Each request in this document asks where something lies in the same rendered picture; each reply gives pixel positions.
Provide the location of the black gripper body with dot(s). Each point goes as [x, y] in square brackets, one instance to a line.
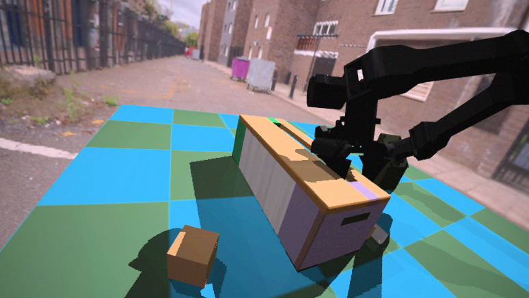
[359, 130]

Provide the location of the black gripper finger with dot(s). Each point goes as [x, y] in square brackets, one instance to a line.
[371, 167]
[340, 166]

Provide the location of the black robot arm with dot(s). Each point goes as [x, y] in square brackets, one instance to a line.
[392, 70]

